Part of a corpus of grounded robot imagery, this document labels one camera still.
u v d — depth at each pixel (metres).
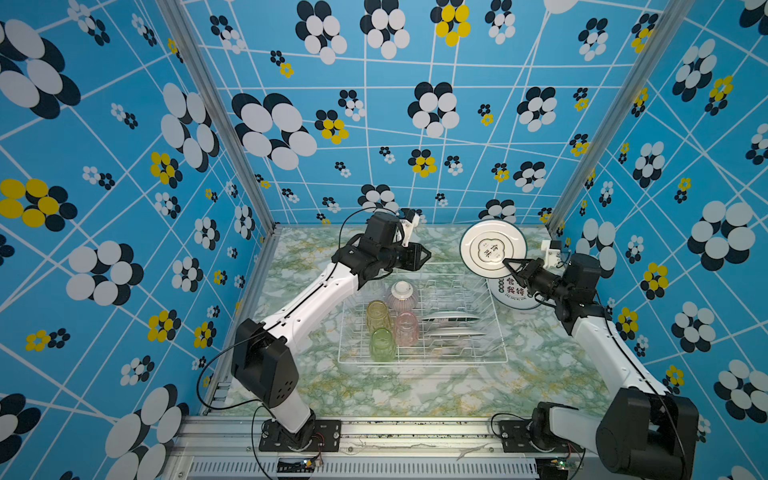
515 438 0.73
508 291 0.99
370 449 0.73
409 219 0.69
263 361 0.42
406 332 0.82
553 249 0.74
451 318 0.93
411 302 0.93
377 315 0.90
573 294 0.63
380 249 0.60
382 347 0.79
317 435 0.73
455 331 0.82
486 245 0.83
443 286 1.02
